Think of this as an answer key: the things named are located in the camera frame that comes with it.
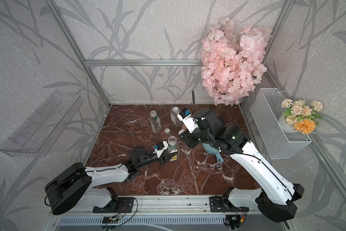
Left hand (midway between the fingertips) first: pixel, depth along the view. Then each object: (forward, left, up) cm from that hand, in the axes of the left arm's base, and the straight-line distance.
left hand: (175, 150), depth 75 cm
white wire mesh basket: (-4, -46, +15) cm, 49 cm away
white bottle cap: (+24, +7, -18) cm, 31 cm away
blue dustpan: (+8, -24, -17) cm, 31 cm away
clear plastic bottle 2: (-3, +1, +9) cm, 9 cm away
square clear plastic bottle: (+29, +1, -12) cm, 32 cm away
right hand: (+1, -4, +16) cm, 17 cm away
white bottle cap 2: (0, -3, +17) cm, 17 cm away
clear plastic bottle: (+24, +14, -8) cm, 29 cm away
